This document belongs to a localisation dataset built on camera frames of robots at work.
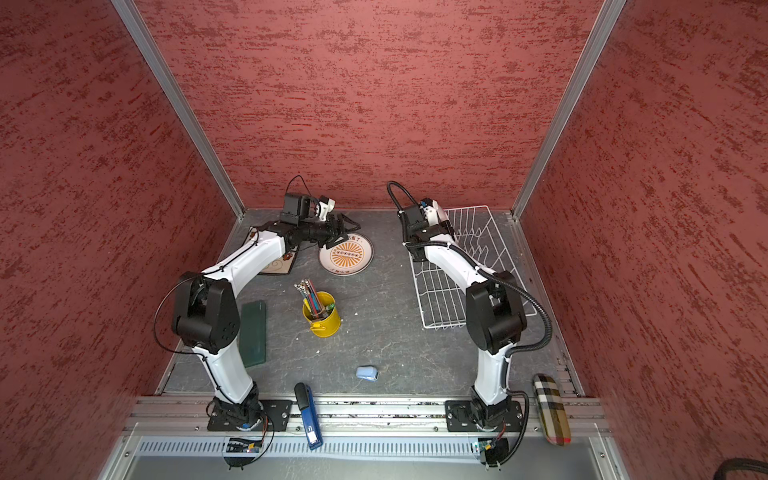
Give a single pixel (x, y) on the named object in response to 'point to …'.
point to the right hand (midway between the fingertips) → (449, 234)
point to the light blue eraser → (369, 373)
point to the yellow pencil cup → (329, 323)
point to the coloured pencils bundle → (311, 297)
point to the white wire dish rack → (442, 300)
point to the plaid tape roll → (554, 415)
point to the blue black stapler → (306, 402)
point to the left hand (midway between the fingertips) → (354, 236)
